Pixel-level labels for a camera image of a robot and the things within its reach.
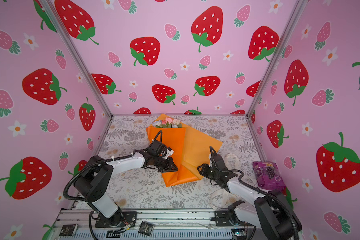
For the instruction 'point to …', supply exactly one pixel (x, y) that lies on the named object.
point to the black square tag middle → (146, 228)
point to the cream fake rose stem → (176, 122)
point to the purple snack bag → (268, 176)
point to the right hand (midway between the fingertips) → (198, 168)
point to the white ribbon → (220, 199)
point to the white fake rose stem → (159, 123)
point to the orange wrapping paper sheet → (191, 148)
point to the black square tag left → (68, 230)
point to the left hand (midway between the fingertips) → (178, 169)
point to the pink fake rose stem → (168, 121)
